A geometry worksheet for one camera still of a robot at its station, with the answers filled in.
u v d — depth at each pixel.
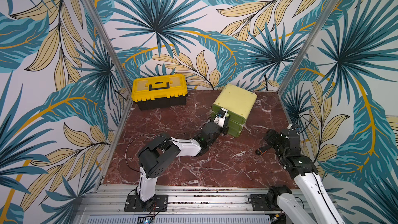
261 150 0.88
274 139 0.69
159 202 0.73
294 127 0.65
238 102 0.85
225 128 0.76
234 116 0.81
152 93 0.98
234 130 0.90
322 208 0.43
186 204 0.75
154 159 0.50
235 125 0.85
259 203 0.73
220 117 0.71
